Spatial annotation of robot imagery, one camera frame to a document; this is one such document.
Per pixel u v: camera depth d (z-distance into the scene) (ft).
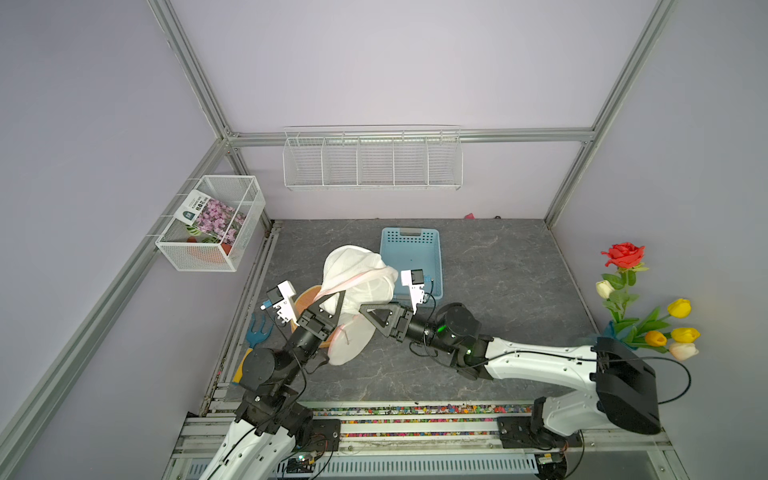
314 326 1.75
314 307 1.88
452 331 1.67
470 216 4.06
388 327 1.82
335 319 1.89
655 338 1.90
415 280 1.96
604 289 2.24
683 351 1.91
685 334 1.93
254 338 3.06
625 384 1.37
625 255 2.04
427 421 2.53
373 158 3.26
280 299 1.83
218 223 2.44
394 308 1.83
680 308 2.07
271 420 1.63
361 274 1.97
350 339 2.13
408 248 3.59
